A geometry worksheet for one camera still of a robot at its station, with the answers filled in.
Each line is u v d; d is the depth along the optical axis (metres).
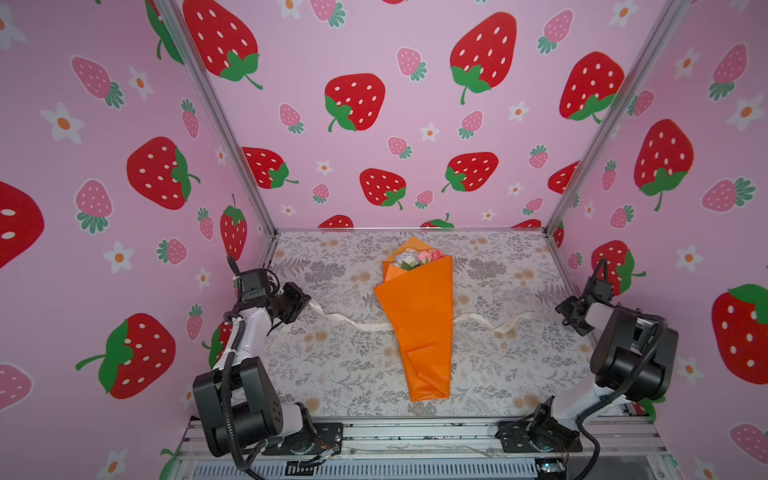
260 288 0.67
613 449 0.73
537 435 0.69
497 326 0.93
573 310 0.74
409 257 1.04
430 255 1.07
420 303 0.99
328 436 0.74
